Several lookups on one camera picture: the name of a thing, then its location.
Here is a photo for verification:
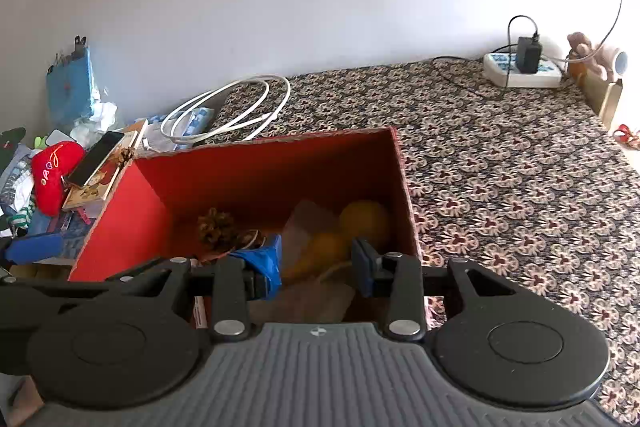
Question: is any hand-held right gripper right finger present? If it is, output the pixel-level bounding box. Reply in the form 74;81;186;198
350;237;551;343

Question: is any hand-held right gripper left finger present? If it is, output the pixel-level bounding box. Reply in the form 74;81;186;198
30;234;283;343

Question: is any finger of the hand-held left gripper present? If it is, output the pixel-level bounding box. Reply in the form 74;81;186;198
0;234;65;283

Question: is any brown wooden gourd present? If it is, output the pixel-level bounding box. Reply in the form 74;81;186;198
282;200;392;280

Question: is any clear plastic case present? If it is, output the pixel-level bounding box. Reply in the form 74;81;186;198
247;199;357;324

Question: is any red cardboard box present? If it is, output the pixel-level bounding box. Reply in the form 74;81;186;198
67;127;428;333

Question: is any pile of clothes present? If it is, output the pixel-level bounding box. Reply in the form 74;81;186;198
0;127;41;238

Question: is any brown pinecone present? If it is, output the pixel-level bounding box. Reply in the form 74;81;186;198
196;207;237;253

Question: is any red plush heart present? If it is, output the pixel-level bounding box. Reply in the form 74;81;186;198
31;140;86;217

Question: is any illustrated book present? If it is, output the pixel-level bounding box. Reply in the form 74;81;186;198
61;131;138;212

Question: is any black phone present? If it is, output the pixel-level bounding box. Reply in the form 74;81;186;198
66;130;126;188

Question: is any crumpled white plastic bag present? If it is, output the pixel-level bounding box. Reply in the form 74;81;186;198
70;99;118;142

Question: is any blue tissue pack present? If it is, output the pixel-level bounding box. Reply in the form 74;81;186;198
172;107;216;138

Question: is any blue bag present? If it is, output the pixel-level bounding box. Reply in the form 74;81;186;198
46;36;96;120

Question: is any white power strip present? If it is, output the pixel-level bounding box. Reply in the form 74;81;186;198
482;52;563;88

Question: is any black charger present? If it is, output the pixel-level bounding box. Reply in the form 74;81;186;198
516;36;543;74

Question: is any cardboard box with items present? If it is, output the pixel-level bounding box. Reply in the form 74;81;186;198
570;67;626;130

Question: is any pink plush toy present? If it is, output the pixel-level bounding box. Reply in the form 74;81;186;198
566;32;608;80

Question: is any white paper roll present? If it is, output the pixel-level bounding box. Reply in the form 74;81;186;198
602;47;630;82

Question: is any metal wire ring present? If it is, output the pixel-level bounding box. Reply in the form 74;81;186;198
235;229;266;253

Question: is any coiled white cable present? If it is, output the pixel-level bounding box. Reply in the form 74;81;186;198
160;75;292;148

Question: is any thin black cable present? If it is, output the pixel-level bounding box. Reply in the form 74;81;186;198
431;56;508;100

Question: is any thin charger cable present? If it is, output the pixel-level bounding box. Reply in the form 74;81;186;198
504;14;541;98

